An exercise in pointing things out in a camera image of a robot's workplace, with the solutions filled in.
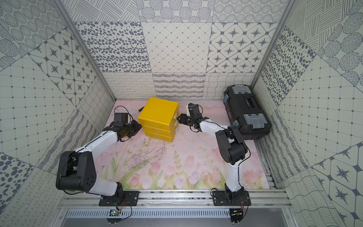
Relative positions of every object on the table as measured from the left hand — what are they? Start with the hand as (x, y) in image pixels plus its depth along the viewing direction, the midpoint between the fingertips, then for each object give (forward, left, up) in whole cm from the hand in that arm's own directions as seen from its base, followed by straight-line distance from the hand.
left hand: (141, 123), depth 91 cm
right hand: (+6, -26, -4) cm, 27 cm away
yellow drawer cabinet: (-4, -15, +11) cm, 19 cm away
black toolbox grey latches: (+9, -69, +4) cm, 69 cm away
